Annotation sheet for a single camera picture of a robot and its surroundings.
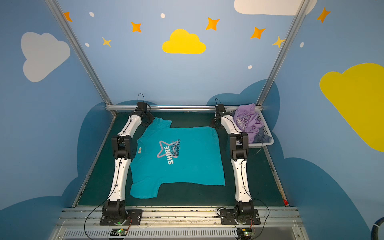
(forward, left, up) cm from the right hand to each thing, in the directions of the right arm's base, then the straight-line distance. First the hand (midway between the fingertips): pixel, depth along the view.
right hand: (214, 123), depth 112 cm
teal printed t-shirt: (-27, +33, -3) cm, 42 cm away
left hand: (+2, +47, 0) cm, 47 cm away
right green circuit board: (-67, -13, -4) cm, 69 cm away
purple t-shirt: (-4, -23, +9) cm, 25 cm away
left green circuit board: (-71, +48, -2) cm, 85 cm away
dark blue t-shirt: (-14, -31, +2) cm, 34 cm away
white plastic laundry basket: (-1, -36, +7) cm, 36 cm away
